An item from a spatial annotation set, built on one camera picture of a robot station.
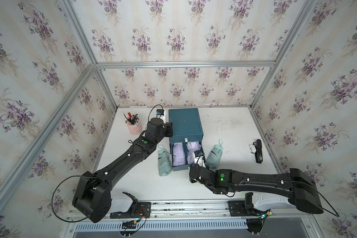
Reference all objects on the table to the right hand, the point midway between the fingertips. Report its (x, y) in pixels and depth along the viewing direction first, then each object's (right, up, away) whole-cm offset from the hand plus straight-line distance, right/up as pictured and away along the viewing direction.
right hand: (190, 169), depth 77 cm
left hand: (-9, +22, +5) cm, 25 cm away
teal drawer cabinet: (-1, +22, +5) cm, 23 cm away
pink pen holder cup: (-36, +23, +18) cm, 46 cm away
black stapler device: (+43, +8, +15) cm, 47 cm away
